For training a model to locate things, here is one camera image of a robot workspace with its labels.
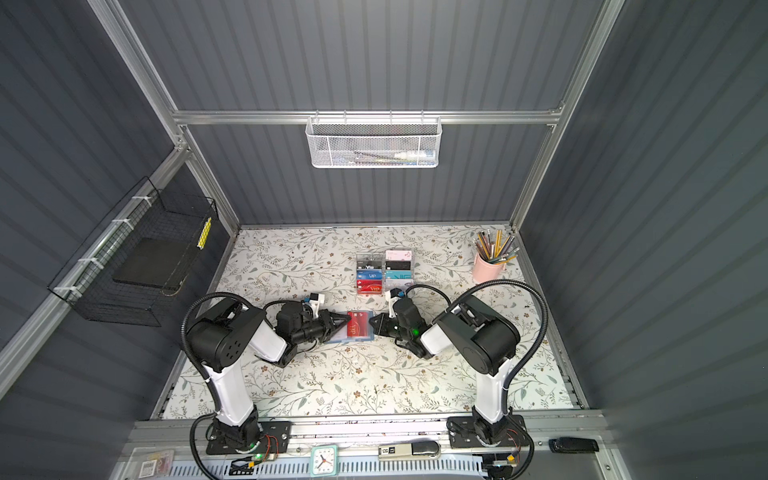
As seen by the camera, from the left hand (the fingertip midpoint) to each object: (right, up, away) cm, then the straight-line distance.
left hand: (351, 318), depth 91 cm
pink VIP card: (+15, +19, +8) cm, 26 cm away
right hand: (+6, -3, +2) cm, 7 cm away
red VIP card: (+3, -2, 0) cm, 3 cm away
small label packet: (-42, -30, -22) cm, 56 cm away
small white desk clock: (-3, -29, -22) cm, 36 cm away
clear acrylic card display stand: (+11, +10, +8) cm, 17 cm away
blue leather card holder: (-3, -5, -2) cm, 6 cm away
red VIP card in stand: (+5, +9, +8) cm, 13 cm away
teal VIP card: (+16, +13, +8) cm, 22 cm away
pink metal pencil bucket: (+43, +14, +7) cm, 46 cm away
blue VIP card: (+5, +13, +8) cm, 16 cm away
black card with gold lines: (+15, +16, +8) cm, 23 cm away
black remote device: (+55, -25, -22) cm, 64 cm away
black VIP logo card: (+5, +16, +8) cm, 19 cm away
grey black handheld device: (+19, -25, -24) cm, 39 cm away
